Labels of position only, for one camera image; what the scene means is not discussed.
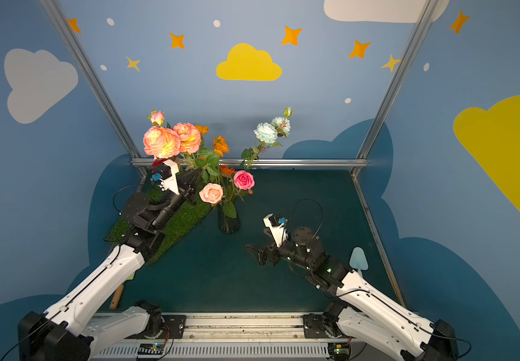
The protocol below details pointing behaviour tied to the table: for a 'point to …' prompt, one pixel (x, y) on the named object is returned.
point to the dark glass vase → (227, 224)
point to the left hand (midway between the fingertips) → (197, 165)
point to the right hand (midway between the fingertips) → (260, 235)
